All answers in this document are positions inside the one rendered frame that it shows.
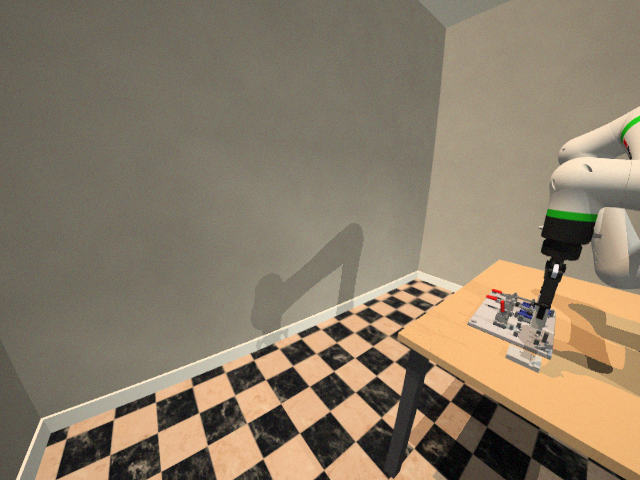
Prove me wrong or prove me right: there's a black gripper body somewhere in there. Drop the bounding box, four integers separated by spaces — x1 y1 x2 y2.
541 239 583 271

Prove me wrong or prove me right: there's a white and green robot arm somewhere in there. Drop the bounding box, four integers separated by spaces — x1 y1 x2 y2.
538 107 640 289

